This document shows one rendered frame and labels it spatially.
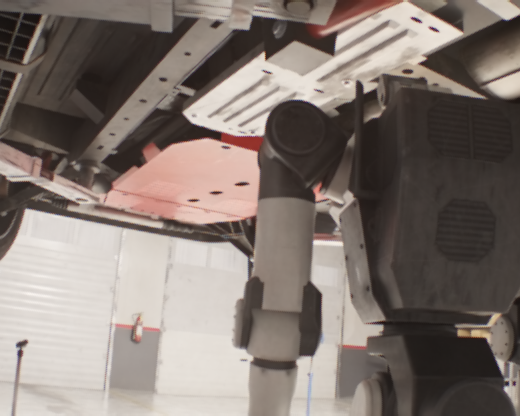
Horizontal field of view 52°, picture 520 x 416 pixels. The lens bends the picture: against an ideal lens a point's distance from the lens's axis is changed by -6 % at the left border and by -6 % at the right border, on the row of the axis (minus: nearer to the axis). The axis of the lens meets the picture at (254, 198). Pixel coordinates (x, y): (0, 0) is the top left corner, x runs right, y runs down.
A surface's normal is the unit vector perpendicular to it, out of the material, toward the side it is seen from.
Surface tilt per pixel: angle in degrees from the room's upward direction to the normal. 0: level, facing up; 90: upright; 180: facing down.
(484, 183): 105
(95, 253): 90
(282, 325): 57
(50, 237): 90
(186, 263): 90
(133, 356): 90
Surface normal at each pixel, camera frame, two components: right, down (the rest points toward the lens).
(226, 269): 0.51, -0.18
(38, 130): 0.84, -0.07
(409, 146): 0.07, -0.25
